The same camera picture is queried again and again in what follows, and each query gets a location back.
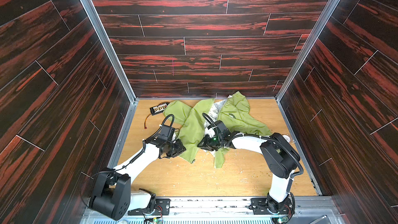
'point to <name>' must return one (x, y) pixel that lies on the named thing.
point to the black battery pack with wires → (156, 109)
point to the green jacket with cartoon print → (194, 122)
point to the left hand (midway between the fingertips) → (186, 149)
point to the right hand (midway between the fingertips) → (200, 144)
